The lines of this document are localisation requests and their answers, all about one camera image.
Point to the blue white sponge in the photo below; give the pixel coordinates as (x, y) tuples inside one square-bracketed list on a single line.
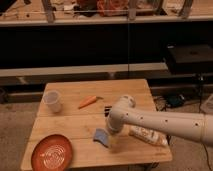
[(101, 136)]

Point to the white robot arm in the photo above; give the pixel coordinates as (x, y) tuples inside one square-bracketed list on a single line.
[(190, 126)]

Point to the orange ceramic bowl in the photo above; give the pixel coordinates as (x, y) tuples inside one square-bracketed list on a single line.
[(52, 153)]

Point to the black rectangular block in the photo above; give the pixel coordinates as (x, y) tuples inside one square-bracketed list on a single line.
[(106, 110)]

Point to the orange toy carrot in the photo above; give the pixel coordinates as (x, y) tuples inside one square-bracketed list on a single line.
[(87, 101)]

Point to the wooden table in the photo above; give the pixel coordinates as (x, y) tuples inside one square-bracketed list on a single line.
[(79, 125)]

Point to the translucent plastic cup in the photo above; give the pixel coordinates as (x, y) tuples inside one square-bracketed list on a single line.
[(52, 100)]

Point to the white plastic bottle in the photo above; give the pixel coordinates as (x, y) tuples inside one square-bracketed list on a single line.
[(150, 136)]

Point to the black box on right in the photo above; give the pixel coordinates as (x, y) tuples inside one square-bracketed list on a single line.
[(190, 59)]

